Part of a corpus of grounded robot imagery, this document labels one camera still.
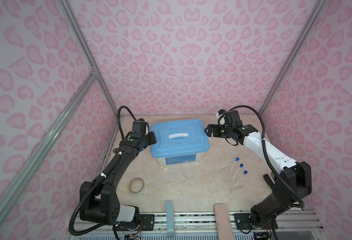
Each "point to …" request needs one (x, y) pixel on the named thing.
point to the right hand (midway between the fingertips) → (212, 129)
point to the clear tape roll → (129, 185)
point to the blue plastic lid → (179, 138)
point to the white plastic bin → (180, 159)
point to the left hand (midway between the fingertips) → (154, 135)
